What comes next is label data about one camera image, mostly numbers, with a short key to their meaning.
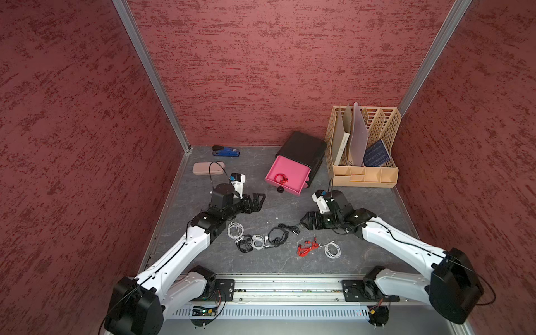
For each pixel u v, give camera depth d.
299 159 0.92
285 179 0.92
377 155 1.03
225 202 0.60
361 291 0.73
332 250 0.84
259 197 0.71
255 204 0.71
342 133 0.87
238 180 0.71
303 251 0.83
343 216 0.63
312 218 0.73
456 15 0.73
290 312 0.77
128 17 0.73
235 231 0.87
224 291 0.74
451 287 0.40
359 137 0.97
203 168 1.11
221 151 1.16
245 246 0.83
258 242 0.85
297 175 0.93
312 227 0.74
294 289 0.76
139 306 0.39
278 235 0.88
